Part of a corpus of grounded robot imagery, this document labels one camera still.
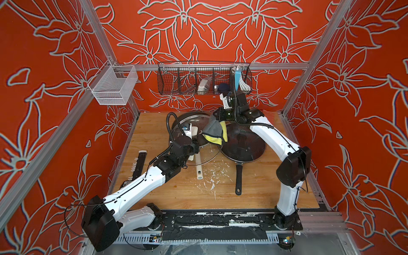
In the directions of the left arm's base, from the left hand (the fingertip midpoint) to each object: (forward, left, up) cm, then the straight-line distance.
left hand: (194, 133), depth 76 cm
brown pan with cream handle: (+23, +2, -15) cm, 28 cm away
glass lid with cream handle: (+6, -7, -25) cm, 27 cm away
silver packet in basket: (+32, -3, +6) cm, 33 cm away
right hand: (+12, -7, +4) cm, 14 cm away
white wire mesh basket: (+29, +51, +7) cm, 59 cm away
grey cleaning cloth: (+2, -10, 0) cm, 11 cm away
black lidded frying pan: (+1, -26, -8) cm, 27 cm away
